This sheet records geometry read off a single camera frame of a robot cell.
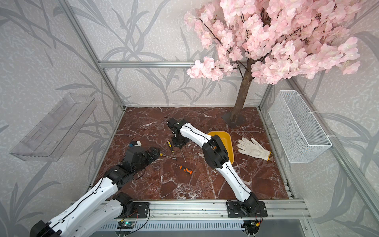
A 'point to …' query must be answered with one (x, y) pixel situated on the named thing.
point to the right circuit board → (251, 225)
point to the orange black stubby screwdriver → (184, 169)
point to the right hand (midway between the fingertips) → (178, 144)
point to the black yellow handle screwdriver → (170, 144)
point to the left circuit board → (126, 225)
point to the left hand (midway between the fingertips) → (156, 153)
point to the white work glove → (253, 149)
